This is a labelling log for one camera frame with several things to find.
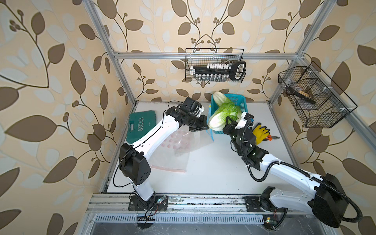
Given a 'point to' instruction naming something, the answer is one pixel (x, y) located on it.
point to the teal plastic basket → (239, 101)
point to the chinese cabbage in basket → (220, 99)
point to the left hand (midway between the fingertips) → (208, 125)
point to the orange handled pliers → (270, 138)
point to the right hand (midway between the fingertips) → (226, 118)
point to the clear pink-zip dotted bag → (172, 152)
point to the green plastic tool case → (139, 123)
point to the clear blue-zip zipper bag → (187, 141)
